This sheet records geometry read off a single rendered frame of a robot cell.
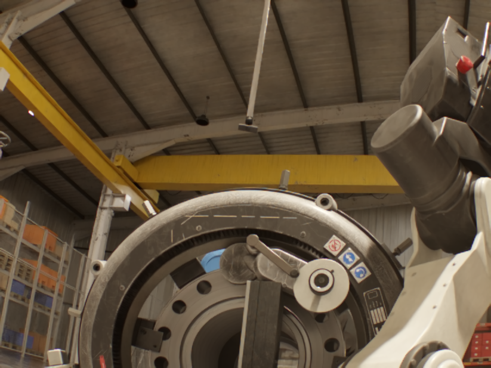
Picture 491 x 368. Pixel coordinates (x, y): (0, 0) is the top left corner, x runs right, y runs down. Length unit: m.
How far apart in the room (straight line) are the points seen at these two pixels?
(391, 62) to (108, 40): 7.08
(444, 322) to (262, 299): 0.41
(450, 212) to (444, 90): 0.24
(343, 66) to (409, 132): 11.66
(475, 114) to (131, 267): 0.77
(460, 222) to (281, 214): 0.41
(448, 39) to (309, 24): 10.22
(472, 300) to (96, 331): 0.76
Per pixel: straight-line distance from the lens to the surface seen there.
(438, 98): 0.91
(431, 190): 0.78
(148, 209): 1.25
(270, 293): 0.96
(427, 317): 0.68
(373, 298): 0.98
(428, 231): 0.85
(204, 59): 12.22
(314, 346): 1.09
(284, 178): 1.21
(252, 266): 1.02
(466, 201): 0.80
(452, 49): 1.01
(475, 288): 0.76
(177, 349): 1.13
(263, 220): 1.03
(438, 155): 0.77
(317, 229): 1.01
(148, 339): 1.15
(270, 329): 0.95
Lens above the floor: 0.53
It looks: 24 degrees up
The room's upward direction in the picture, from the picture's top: 9 degrees clockwise
